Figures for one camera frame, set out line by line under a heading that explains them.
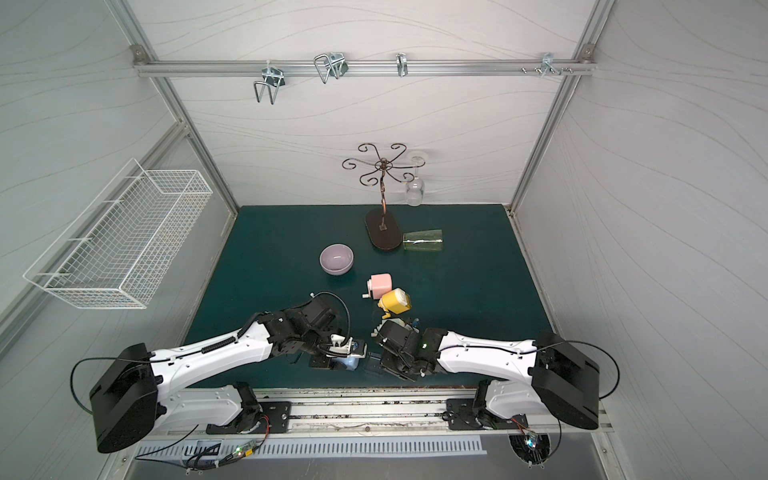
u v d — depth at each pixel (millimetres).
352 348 671
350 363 749
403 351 615
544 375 420
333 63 759
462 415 730
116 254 676
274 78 784
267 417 732
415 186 969
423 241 1029
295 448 702
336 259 1014
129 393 401
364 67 778
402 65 782
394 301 862
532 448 721
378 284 889
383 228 1139
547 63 766
